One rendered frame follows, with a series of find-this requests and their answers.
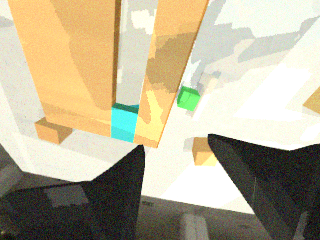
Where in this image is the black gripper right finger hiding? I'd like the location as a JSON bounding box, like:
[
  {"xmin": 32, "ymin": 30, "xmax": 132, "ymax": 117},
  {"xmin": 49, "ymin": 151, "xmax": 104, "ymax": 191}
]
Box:
[{"xmin": 208, "ymin": 133, "xmax": 320, "ymax": 240}]

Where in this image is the green block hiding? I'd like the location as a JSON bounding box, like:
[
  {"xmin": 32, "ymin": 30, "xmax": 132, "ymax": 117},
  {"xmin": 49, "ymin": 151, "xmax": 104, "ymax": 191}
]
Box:
[{"xmin": 177, "ymin": 86, "xmax": 201, "ymax": 111}]

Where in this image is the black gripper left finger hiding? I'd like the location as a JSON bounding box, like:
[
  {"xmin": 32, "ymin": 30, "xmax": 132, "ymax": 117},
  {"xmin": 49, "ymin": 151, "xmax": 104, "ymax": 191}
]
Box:
[{"xmin": 1, "ymin": 144, "xmax": 145, "ymax": 240}]

